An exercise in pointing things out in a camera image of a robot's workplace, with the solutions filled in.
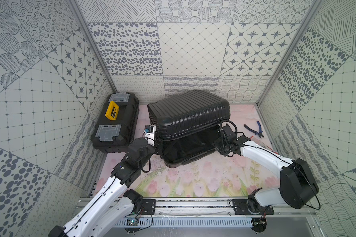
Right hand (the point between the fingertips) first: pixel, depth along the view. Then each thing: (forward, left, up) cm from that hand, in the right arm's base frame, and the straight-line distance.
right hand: (214, 146), depth 88 cm
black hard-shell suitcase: (-4, +17, +27) cm, 32 cm away
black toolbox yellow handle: (+8, +59, +11) cm, 60 cm away
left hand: (-5, +28, +18) cm, 34 cm away
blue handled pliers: (+16, -36, -8) cm, 40 cm away
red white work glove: (+9, -33, -10) cm, 35 cm away
